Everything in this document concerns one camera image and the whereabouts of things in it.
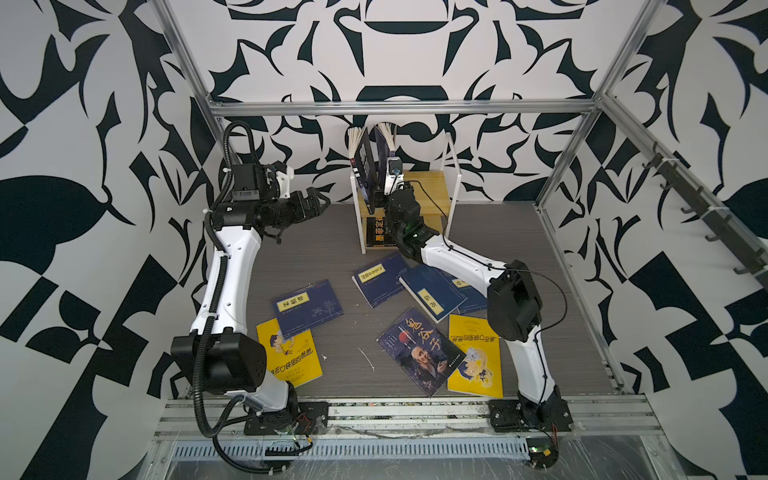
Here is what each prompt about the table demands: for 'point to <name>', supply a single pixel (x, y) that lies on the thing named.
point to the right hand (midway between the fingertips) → (390, 168)
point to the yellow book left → (295, 358)
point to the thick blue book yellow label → (433, 289)
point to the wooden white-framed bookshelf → (437, 191)
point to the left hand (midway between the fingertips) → (315, 200)
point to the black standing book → (364, 171)
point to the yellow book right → (480, 371)
